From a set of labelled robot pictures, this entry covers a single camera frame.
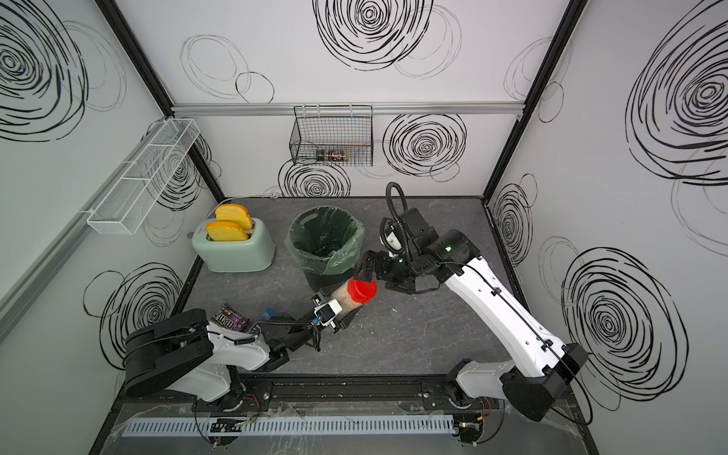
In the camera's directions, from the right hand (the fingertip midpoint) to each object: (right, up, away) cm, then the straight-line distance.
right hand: (369, 282), depth 65 cm
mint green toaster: (-37, +4, +26) cm, 46 cm away
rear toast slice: (-42, +17, +22) cm, 50 cm away
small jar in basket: (-12, +35, +24) cm, 44 cm away
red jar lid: (-2, -2, -2) cm, 3 cm away
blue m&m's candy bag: (-32, -14, +23) cm, 42 cm away
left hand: (-4, -4, +6) cm, 8 cm away
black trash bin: (-16, -7, +30) cm, 35 cm away
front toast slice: (-43, +11, +19) cm, 48 cm away
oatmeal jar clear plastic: (-6, -4, +2) cm, 7 cm away
